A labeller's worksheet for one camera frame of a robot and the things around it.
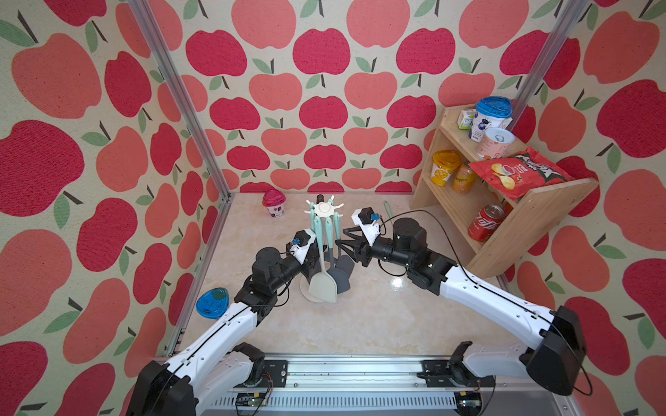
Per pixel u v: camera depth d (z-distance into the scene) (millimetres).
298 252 650
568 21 705
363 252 607
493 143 673
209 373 425
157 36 738
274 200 1067
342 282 792
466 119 783
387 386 1090
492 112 701
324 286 752
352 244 623
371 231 607
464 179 866
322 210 623
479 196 927
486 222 720
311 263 692
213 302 782
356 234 691
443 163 885
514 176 626
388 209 1153
